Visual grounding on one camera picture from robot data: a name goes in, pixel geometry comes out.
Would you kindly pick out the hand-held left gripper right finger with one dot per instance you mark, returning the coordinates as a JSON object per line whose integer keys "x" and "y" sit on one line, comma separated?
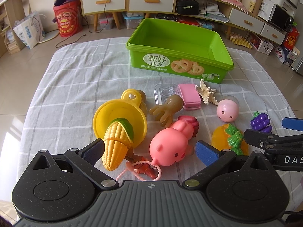
{"x": 207, "y": 152}

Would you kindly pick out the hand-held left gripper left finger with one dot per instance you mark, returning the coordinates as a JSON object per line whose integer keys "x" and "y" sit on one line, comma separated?
{"x": 93, "y": 150}

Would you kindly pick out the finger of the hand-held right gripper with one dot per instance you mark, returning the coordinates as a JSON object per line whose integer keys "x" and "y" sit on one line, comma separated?
{"x": 255, "y": 138}
{"x": 293, "y": 124}

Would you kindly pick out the purple toy grapes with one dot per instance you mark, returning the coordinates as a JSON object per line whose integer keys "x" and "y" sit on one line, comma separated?
{"x": 260, "y": 121}

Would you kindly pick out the orange toy fruit green leaves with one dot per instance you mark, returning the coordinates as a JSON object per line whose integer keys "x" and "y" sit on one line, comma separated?
{"x": 220, "y": 136}

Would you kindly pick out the yellow toy corn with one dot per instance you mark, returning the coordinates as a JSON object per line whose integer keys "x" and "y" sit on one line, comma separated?
{"x": 114, "y": 151}

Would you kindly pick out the yellow toy pot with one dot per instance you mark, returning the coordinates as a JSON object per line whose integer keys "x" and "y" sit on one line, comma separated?
{"x": 106, "y": 113}

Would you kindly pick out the pink ball toy clear dome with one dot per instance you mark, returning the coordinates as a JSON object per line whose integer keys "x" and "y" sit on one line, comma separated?
{"x": 226, "y": 111}

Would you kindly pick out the pink toy pig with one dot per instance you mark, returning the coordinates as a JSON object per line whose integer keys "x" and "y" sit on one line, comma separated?
{"x": 165, "y": 146}

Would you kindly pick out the small orange toy figure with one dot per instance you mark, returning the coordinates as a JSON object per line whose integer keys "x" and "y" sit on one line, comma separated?
{"x": 142, "y": 167}

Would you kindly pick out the beige starfish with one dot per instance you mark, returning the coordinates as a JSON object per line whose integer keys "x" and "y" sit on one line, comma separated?
{"x": 204, "y": 93}

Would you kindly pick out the brown translucent toy hand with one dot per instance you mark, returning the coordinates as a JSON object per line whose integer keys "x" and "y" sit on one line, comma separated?
{"x": 172, "y": 104}

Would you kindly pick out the pink rectangular toy box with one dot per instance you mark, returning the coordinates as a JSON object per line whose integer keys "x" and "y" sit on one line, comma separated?
{"x": 188, "y": 94}

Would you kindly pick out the clear plastic tray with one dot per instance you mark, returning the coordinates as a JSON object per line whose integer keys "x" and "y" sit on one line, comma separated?
{"x": 165, "y": 91}

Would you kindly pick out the green plastic cookie box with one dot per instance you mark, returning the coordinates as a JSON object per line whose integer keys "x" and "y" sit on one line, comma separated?
{"x": 137, "y": 56}

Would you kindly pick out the silver refrigerator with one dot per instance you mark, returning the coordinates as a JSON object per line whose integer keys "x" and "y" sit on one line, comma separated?
{"x": 298, "y": 61}

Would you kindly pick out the white blue printed box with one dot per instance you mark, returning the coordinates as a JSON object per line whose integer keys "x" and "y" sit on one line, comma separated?
{"x": 285, "y": 55}

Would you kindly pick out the grey checkered table cloth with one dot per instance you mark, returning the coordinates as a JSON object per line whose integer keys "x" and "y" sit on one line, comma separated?
{"x": 82, "y": 75}

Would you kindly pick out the upright red box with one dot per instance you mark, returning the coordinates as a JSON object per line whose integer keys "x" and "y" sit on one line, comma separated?
{"x": 292, "y": 39}

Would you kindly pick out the white red open carton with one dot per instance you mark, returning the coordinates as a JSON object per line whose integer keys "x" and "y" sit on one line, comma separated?
{"x": 260, "y": 43}

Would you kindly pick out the yellow egg trays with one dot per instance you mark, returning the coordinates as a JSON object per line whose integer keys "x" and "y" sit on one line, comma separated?
{"x": 239, "y": 39}

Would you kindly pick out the black white microwave oven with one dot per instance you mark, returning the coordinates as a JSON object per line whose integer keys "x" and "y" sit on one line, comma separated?
{"x": 280, "y": 16}

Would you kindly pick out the white round fan base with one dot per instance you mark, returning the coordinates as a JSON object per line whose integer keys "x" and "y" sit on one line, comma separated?
{"x": 51, "y": 36}

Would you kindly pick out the clear storage box pink contents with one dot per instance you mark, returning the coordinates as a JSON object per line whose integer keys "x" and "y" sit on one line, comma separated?
{"x": 106, "y": 23}

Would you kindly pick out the tall white printed cup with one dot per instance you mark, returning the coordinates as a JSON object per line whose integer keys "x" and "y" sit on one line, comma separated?
{"x": 253, "y": 1}

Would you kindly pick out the red printed bucket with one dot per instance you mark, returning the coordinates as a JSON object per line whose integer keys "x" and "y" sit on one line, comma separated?
{"x": 67, "y": 21}

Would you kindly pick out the flat red box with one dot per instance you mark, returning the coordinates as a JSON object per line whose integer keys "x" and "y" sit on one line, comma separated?
{"x": 188, "y": 21}

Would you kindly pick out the stack of books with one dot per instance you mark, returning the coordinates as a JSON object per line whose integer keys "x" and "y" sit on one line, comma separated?
{"x": 14, "y": 43}

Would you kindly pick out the white printed plastic bag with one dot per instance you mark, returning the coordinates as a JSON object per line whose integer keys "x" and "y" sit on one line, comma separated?
{"x": 213, "y": 11}

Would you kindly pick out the clear storage box blue lid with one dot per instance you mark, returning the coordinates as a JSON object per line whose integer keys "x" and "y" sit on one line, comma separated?
{"x": 132, "y": 21}

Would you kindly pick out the white printed paper bag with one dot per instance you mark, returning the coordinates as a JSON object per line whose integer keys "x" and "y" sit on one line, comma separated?
{"x": 27, "y": 32}

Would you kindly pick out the wooden shelf cabinet white drawer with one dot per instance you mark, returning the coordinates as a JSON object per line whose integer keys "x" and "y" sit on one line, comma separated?
{"x": 92, "y": 2}

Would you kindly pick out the black bag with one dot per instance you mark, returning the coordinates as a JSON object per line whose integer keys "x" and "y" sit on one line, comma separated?
{"x": 187, "y": 6}

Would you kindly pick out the wooden stand white drawers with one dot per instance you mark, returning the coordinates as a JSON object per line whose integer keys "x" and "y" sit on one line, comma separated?
{"x": 151, "y": 2}

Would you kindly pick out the wooden desk with shelves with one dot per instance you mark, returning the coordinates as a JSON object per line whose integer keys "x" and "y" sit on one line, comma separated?
{"x": 14, "y": 7}

